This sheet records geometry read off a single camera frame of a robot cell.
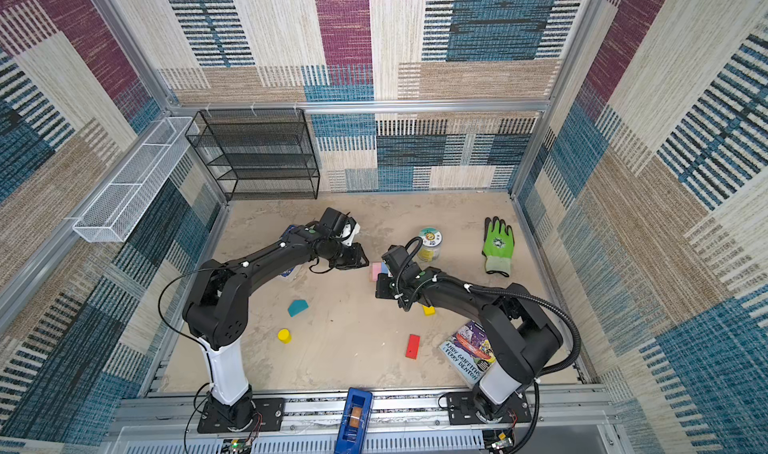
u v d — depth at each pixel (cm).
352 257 82
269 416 73
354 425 67
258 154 109
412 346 84
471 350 81
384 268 97
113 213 71
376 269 96
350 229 78
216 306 50
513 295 49
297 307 91
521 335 45
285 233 108
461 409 73
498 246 103
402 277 69
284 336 84
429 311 89
